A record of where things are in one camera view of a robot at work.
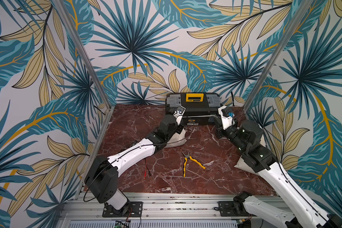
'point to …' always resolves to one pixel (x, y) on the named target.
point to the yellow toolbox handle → (194, 95)
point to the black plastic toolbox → (199, 107)
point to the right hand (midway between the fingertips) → (207, 119)
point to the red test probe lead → (145, 169)
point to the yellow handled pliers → (188, 156)
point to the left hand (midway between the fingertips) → (178, 117)
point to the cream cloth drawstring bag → (179, 137)
